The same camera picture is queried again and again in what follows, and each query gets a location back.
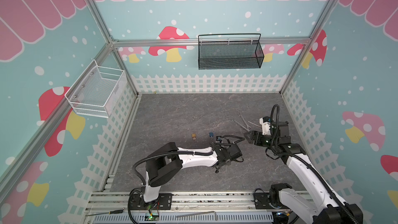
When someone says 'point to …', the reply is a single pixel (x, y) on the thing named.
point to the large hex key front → (199, 213)
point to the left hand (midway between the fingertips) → (222, 160)
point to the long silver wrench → (233, 120)
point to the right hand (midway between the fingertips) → (250, 134)
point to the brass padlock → (194, 136)
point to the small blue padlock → (211, 134)
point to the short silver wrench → (244, 120)
